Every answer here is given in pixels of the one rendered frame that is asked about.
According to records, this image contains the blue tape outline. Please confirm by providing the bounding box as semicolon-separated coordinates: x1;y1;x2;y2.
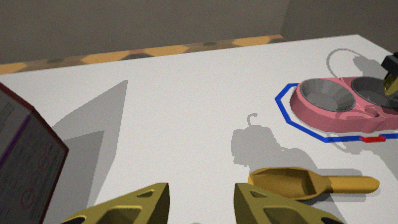
275;83;398;143

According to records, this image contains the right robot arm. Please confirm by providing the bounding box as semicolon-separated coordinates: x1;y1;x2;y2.
381;52;398;77

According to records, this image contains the grey steel bowl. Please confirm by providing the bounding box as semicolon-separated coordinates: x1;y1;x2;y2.
300;78;356;112
351;76;398;109

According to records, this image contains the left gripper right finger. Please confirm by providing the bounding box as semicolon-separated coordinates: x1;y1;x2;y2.
233;183;344;224

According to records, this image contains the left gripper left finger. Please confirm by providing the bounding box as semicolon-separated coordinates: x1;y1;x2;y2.
62;183;170;224

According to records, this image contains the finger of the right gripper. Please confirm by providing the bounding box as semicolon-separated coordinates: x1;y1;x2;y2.
384;74;398;95

